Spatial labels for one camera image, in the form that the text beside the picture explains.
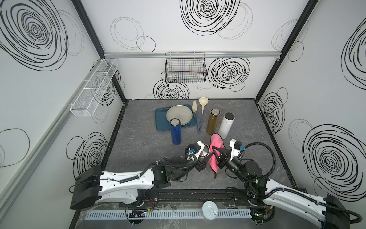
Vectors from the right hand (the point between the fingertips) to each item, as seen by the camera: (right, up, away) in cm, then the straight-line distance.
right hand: (212, 150), depth 69 cm
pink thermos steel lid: (-5, +1, -8) cm, 9 cm away
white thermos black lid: (+11, +11, +16) cm, 22 cm away
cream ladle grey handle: (+1, +28, +47) cm, 54 cm away
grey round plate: (-15, +18, +43) cm, 50 cm away
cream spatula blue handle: (-6, +22, +42) cm, 47 cm away
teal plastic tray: (-31, +11, +36) cm, 49 cm away
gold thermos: (+4, +13, +20) cm, 24 cm away
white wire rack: (-64, +22, +3) cm, 68 cm away
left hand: (-3, +2, -5) cm, 6 cm away
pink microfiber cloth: (+2, +4, 0) cm, 5 cm away
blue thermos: (-19, +5, +19) cm, 27 cm away
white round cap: (-2, -28, -3) cm, 28 cm away
